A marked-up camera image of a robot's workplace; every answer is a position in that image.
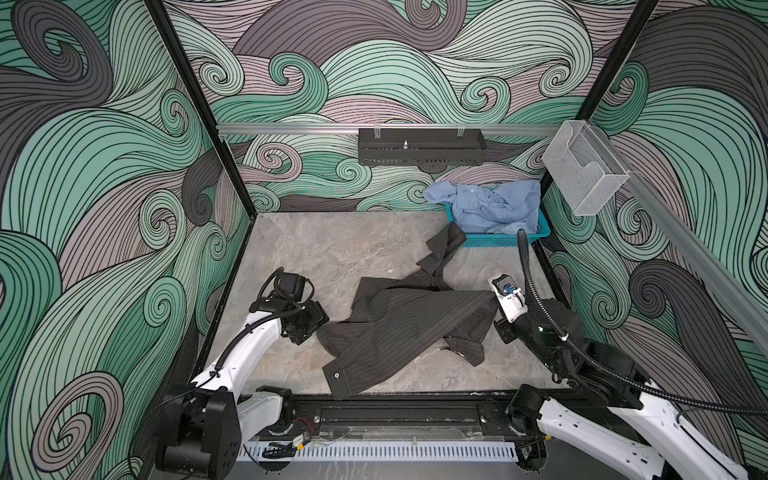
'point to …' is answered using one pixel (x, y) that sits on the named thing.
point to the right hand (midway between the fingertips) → (498, 295)
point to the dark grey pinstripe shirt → (396, 320)
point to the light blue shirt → (510, 207)
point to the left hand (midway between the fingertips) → (323, 320)
